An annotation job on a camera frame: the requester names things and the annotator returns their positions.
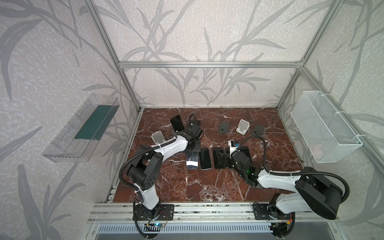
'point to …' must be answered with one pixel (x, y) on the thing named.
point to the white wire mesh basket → (326, 135)
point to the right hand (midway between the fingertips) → (222, 147)
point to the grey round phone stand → (224, 127)
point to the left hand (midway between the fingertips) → (196, 144)
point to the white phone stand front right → (158, 137)
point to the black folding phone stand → (197, 122)
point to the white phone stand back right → (243, 127)
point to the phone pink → (245, 150)
